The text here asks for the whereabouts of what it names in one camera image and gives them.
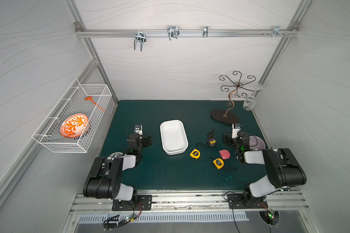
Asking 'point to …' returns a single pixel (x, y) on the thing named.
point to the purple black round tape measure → (212, 142)
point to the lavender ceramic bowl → (256, 143)
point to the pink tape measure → (225, 154)
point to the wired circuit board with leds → (113, 222)
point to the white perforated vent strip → (204, 217)
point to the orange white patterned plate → (74, 125)
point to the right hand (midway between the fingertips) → (232, 132)
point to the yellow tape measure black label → (195, 154)
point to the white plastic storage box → (174, 137)
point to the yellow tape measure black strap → (218, 162)
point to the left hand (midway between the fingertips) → (142, 133)
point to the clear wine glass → (250, 103)
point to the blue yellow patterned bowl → (115, 154)
